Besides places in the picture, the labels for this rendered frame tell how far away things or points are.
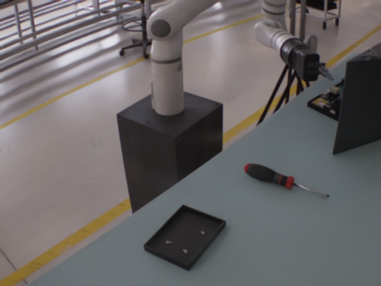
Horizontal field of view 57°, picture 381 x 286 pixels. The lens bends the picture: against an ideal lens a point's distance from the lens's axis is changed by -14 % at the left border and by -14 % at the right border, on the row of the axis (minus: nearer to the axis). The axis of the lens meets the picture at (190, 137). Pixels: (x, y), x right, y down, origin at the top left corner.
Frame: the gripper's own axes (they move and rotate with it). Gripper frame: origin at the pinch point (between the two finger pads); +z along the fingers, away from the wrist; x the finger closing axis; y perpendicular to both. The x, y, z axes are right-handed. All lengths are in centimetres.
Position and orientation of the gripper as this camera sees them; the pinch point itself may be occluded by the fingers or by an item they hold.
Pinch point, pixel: (331, 78)
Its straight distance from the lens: 92.8
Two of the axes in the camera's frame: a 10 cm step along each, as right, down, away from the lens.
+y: -9.8, 1.2, -1.3
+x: -0.3, -8.4, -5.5
